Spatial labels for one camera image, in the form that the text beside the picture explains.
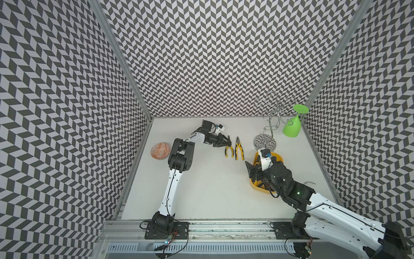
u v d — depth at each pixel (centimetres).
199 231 74
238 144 102
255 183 85
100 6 72
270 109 83
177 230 71
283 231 74
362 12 68
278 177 54
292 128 82
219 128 102
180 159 67
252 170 66
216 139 98
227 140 104
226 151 99
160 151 98
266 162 65
